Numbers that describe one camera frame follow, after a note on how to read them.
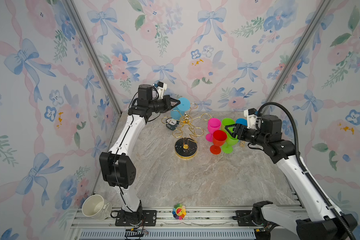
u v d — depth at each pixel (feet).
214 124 3.20
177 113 2.67
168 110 2.35
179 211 2.47
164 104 2.29
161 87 2.35
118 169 1.53
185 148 3.20
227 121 3.11
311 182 1.38
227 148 3.27
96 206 2.55
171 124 3.50
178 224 2.40
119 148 1.58
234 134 2.10
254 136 1.95
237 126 2.06
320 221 1.25
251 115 2.07
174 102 2.48
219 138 2.80
